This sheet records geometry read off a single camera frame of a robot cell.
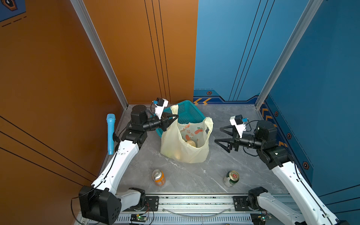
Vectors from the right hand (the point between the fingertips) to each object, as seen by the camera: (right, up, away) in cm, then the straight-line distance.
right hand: (220, 134), depth 65 cm
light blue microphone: (-58, +8, +13) cm, 60 cm away
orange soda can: (-30, -23, +7) cm, 39 cm away
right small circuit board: (+22, -44, +6) cm, 49 cm away
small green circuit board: (-41, -43, +6) cm, 60 cm away
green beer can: (+8, -24, +8) cm, 27 cm away
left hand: (-20, +9, +5) cm, 23 cm away
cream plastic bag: (-16, -5, +7) cm, 19 cm away
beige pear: (-12, -8, +26) cm, 29 cm away
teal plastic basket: (-14, +12, +48) cm, 51 cm away
